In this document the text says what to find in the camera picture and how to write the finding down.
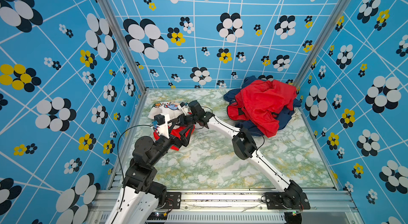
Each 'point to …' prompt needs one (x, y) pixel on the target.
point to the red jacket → (261, 101)
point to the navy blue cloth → (283, 118)
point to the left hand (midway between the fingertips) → (185, 122)
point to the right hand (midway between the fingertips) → (174, 123)
